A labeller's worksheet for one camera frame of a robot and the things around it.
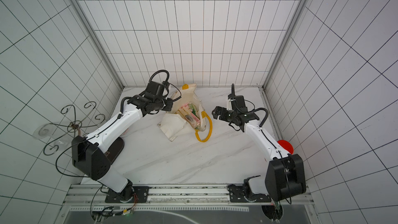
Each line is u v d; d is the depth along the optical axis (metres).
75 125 0.63
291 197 0.43
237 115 0.63
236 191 0.73
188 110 1.01
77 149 0.43
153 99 0.62
